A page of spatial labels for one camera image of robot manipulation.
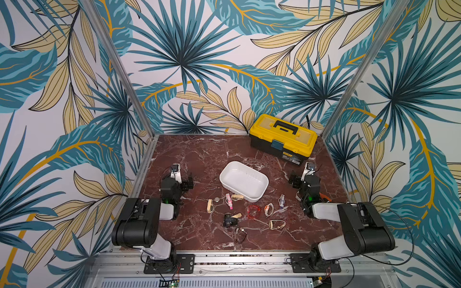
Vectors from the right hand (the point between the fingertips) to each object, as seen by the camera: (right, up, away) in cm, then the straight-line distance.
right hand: (304, 172), depth 92 cm
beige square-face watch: (-19, -23, -11) cm, 32 cm away
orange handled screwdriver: (+10, -12, -1) cm, 16 cm away
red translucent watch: (-27, -18, -4) cm, 33 cm away
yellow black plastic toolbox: (-10, +18, +4) cm, 21 cm away
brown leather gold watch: (-33, -27, -11) cm, 45 cm away
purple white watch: (-12, -14, -3) cm, 19 cm away
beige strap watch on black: (-35, -19, -9) cm, 41 cm away
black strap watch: (-38, -20, -12) cm, 45 cm away
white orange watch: (-21, -18, -6) cm, 28 cm away
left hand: (-63, -1, +1) cm, 63 cm away
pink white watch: (-38, -13, -4) cm, 41 cm away
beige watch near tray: (-35, -13, -1) cm, 37 cm away
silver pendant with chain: (-45, -13, -2) cm, 47 cm away
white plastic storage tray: (-34, -4, +6) cm, 35 cm away
